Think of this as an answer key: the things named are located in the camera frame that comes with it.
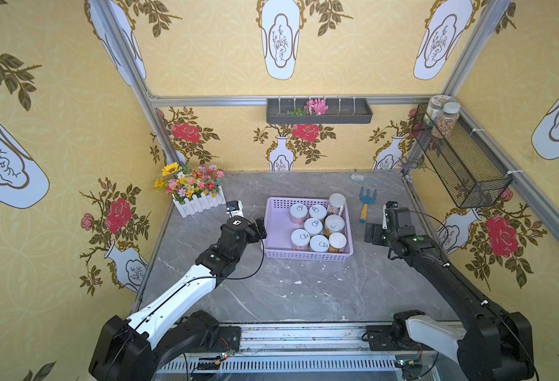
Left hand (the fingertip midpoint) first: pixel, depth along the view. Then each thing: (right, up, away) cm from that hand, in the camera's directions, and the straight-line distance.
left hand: (243, 219), depth 82 cm
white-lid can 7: (+34, -9, +7) cm, 36 cm away
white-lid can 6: (+27, -10, +8) cm, 30 cm away
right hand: (+50, -4, +4) cm, 50 cm away
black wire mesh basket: (+78, +15, -2) cm, 79 cm away
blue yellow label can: (+34, +5, +10) cm, 36 cm away
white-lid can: (+20, 0, +18) cm, 27 cm away
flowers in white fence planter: (-22, +10, +13) cm, 28 cm away
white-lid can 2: (+28, +1, +18) cm, 33 cm away
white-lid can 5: (+20, -9, +8) cm, 23 cm away
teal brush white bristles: (+50, +17, +36) cm, 64 cm away
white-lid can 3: (+26, -4, +13) cm, 29 cm away
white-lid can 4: (+34, -2, +10) cm, 35 cm away
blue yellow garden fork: (+52, +6, +28) cm, 60 cm away
